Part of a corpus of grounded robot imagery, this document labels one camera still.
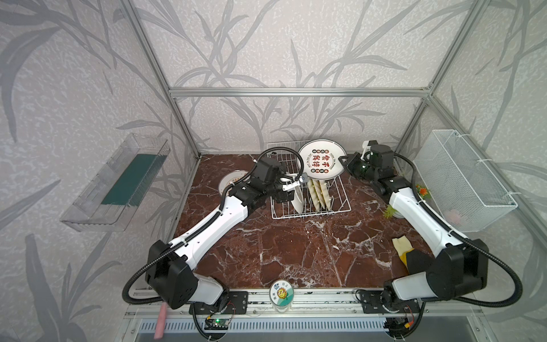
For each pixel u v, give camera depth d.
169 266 0.39
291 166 0.78
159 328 0.68
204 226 0.45
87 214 0.59
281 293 0.68
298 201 0.89
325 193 0.93
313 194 0.87
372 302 0.73
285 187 0.67
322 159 0.82
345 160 0.73
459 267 0.41
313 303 0.75
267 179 0.59
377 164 0.61
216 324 0.72
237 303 0.73
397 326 0.77
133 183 0.63
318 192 0.87
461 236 0.43
